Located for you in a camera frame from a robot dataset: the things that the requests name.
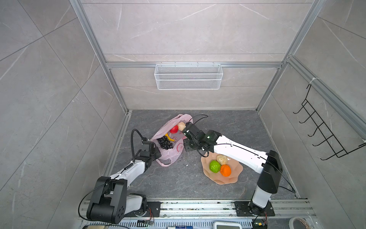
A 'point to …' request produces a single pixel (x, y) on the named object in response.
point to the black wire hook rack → (330, 138)
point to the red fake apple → (175, 130)
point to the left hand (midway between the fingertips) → (156, 148)
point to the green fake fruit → (214, 166)
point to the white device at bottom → (227, 225)
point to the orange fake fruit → (225, 170)
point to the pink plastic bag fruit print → (167, 156)
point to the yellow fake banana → (168, 137)
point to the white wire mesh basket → (188, 77)
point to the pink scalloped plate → (225, 170)
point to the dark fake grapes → (165, 143)
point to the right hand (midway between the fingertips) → (187, 143)
